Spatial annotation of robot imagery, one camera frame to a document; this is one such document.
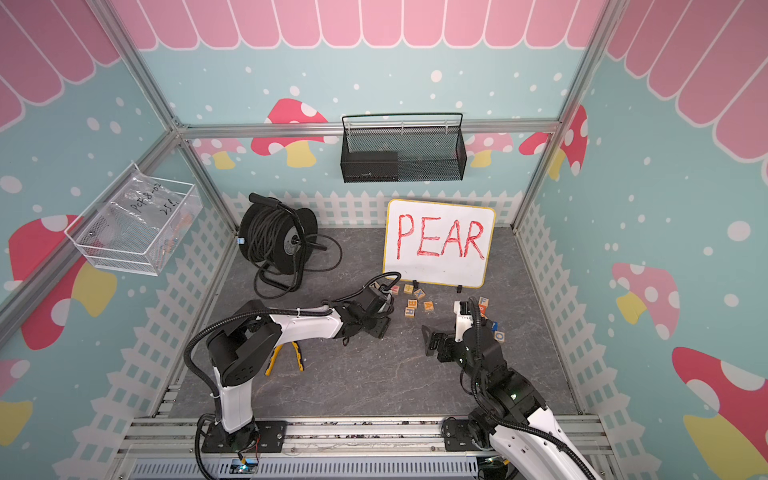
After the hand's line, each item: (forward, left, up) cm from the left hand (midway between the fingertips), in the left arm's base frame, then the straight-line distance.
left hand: (379, 322), depth 95 cm
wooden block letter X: (+10, -13, +2) cm, 17 cm away
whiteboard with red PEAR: (+21, -19, +14) cm, 32 cm away
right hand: (-10, -16, +17) cm, 25 cm away
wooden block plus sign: (+12, -9, +1) cm, 15 cm away
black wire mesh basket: (+43, -7, +36) cm, 56 cm away
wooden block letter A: (+5, -16, +1) cm, 17 cm away
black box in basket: (+33, +4, +36) cm, 48 cm away
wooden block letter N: (+1, -5, +17) cm, 18 cm away
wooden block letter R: (+3, -10, +2) cm, 10 cm away
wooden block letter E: (+6, -11, +2) cm, 12 cm away
